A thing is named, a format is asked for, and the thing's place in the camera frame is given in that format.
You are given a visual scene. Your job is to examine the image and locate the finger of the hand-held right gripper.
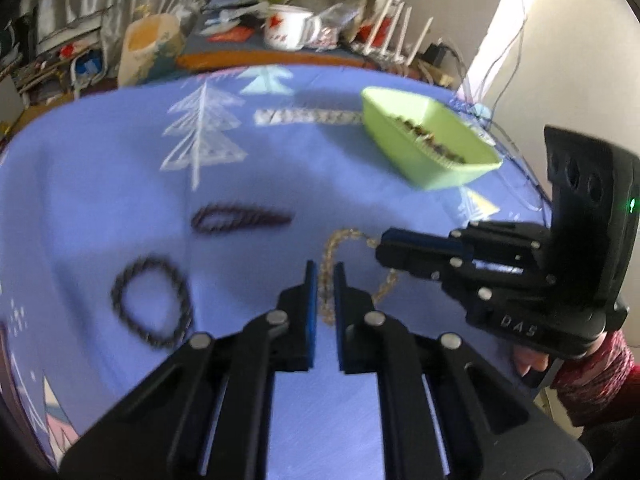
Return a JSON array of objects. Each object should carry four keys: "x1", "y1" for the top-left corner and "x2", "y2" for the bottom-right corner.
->
[
  {"x1": 375, "y1": 241, "x2": 557, "y2": 312},
  {"x1": 381, "y1": 221, "x2": 552, "y2": 262}
]

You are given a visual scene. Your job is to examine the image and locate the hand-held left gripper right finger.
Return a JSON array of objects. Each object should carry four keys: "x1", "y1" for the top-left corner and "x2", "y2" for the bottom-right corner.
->
[{"x1": 334, "y1": 262, "x2": 593, "y2": 480}]

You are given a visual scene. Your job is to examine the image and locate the brown wooden table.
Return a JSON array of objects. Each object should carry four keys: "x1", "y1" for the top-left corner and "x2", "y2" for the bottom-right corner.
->
[{"x1": 175, "y1": 20, "x2": 381, "y2": 72}]

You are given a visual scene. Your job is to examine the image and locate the black cable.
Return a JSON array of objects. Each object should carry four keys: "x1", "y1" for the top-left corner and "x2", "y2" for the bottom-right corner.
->
[{"x1": 487, "y1": 115, "x2": 553, "y2": 216}]

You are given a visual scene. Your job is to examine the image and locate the dark blue bead bracelet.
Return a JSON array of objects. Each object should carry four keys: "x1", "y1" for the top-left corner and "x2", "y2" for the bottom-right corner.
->
[{"x1": 111, "y1": 256, "x2": 195, "y2": 350}]

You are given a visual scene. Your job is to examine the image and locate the clear plastic bag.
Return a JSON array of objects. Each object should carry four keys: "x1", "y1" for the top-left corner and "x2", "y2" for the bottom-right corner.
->
[{"x1": 315, "y1": 2, "x2": 371, "y2": 48}]

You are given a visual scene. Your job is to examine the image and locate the brown wooden bead bracelet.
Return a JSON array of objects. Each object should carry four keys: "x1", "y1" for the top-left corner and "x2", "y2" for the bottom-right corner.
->
[{"x1": 387, "y1": 114, "x2": 466, "y2": 165}]

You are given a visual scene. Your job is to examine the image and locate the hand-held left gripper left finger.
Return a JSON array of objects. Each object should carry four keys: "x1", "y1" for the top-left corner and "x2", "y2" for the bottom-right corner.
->
[{"x1": 60, "y1": 260, "x2": 319, "y2": 480}]

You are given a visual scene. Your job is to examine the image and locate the blue printed tablecloth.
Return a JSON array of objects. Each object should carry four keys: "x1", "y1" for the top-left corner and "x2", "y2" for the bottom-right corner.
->
[{"x1": 0, "y1": 62, "x2": 561, "y2": 480}]

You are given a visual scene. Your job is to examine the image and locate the green plastic basket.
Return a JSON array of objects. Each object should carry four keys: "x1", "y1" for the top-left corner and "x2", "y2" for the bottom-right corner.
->
[{"x1": 361, "y1": 86, "x2": 503, "y2": 191}]

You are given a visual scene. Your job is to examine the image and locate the white enamel mug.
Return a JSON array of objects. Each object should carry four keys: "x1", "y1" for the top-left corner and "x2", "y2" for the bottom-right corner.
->
[{"x1": 263, "y1": 4, "x2": 323, "y2": 52}]

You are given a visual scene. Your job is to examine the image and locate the red packet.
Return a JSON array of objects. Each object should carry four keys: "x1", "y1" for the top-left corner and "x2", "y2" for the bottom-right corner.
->
[{"x1": 370, "y1": 17, "x2": 401, "y2": 46}]

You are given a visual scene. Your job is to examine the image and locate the beige chair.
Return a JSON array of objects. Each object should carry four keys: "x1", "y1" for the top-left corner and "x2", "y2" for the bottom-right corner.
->
[{"x1": 118, "y1": 12, "x2": 183, "y2": 88}]

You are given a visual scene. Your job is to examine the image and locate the person's right hand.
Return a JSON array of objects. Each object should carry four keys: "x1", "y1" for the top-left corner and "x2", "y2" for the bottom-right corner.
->
[{"x1": 512, "y1": 345, "x2": 553, "y2": 378}]

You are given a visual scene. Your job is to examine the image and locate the yellow crystal bead bracelet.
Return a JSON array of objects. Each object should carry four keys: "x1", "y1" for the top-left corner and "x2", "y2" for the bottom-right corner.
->
[{"x1": 317, "y1": 227, "x2": 401, "y2": 327}]

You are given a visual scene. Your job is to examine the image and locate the white dish rack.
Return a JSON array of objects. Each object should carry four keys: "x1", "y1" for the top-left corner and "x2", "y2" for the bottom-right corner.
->
[{"x1": 350, "y1": 0, "x2": 436, "y2": 66}]

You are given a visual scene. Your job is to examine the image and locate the black power adapter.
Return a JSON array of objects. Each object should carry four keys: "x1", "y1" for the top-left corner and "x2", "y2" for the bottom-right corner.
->
[{"x1": 422, "y1": 42, "x2": 453, "y2": 63}]

